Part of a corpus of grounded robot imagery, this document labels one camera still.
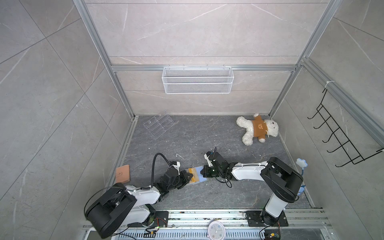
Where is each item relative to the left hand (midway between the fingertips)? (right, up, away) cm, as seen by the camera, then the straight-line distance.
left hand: (196, 173), depth 84 cm
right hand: (+3, -1, +4) cm, 5 cm away
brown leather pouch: (-44, -1, +3) cm, 44 cm away
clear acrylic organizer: (-27, +28, +23) cm, 45 cm away
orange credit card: (0, -3, +1) cm, 3 cm away
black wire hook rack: (+63, +15, -26) cm, 70 cm away
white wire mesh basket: (-1, +59, +16) cm, 61 cm away
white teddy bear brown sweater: (+43, +26, +18) cm, 53 cm away
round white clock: (+9, -22, -16) cm, 29 cm away
